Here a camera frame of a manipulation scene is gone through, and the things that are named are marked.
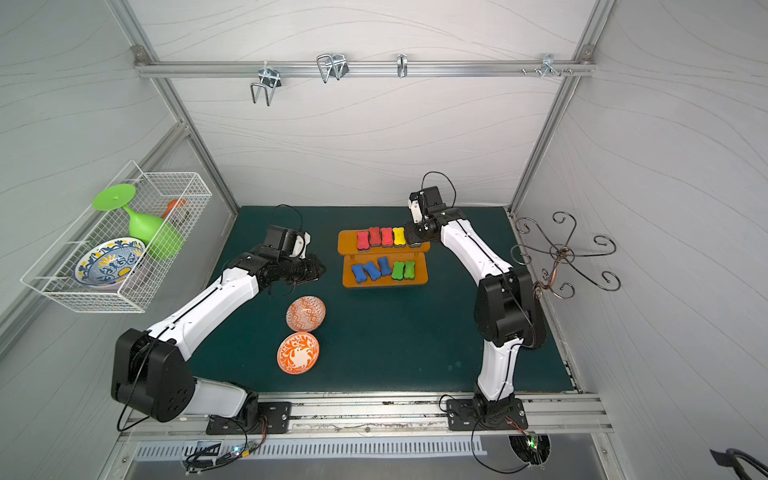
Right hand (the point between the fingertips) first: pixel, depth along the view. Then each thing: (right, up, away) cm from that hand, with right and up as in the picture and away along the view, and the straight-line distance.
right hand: (414, 229), depth 92 cm
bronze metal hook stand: (+33, -7, -24) cm, 42 cm away
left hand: (-26, -12, -9) cm, 30 cm away
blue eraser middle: (-14, -14, +6) cm, 21 cm away
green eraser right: (-1, -14, +7) cm, 16 cm away
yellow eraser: (-5, -2, 0) cm, 5 cm away
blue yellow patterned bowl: (-67, -8, -31) cm, 74 cm away
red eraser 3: (-8, -2, -2) cm, 9 cm away
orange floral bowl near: (-34, -35, -9) cm, 50 cm away
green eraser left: (-5, -14, +6) cm, 16 cm away
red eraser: (-16, -3, -2) cm, 16 cm away
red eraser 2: (-12, -2, -1) cm, 12 cm away
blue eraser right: (-10, -13, +9) cm, 18 cm away
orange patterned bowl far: (-34, -26, -2) cm, 43 cm away
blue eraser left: (-18, -15, +6) cm, 24 cm away
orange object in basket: (-65, +6, -15) cm, 67 cm away
